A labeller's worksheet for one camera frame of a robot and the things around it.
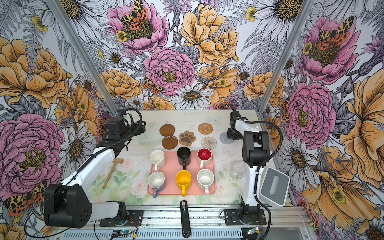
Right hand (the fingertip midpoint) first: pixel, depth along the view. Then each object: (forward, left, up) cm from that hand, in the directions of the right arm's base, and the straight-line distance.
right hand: (235, 140), depth 103 cm
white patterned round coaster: (-1, +17, 0) cm, 17 cm away
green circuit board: (-50, +62, -1) cm, 80 cm away
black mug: (-14, +34, +5) cm, 37 cm away
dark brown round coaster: (+12, +47, -2) cm, 49 cm away
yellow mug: (-25, +34, 0) cm, 42 cm away
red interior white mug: (-12, +22, +1) cm, 25 cm away
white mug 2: (-26, +22, +1) cm, 34 cm away
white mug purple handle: (-26, +49, +1) cm, 56 cm away
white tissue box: (-32, -15, +1) cm, 35 cm away
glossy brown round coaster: (0, +44, 0) cm, 44 cm away
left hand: (-3, +58, +20) cm, 61 cm away
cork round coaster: (+12, +19, -1) cm, 23 cm away
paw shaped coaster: (+4, +33, -1) cm, 33 cm away
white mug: (-13, +50, +4) cm, 52 cm away
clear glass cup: (-21, +2, -1) cm, 21 cm away
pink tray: (-25, +41, -1) cm, 48 cm away
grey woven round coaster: (+2, +6, -1) cm, 7 cm away
